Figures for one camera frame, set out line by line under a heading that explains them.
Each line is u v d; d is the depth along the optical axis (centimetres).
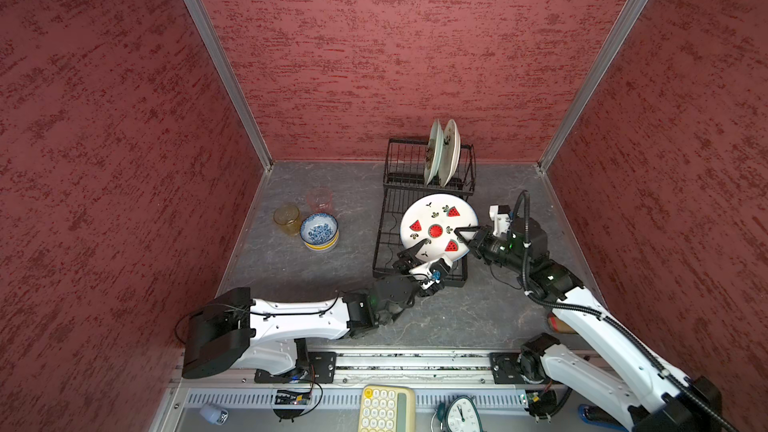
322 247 90
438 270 57
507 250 63
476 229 71
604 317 47
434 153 76
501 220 70
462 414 65
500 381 73
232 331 41
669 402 39
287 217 99
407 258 64
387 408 68
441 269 57
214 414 65
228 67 92
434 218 79
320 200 107
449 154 75
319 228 95
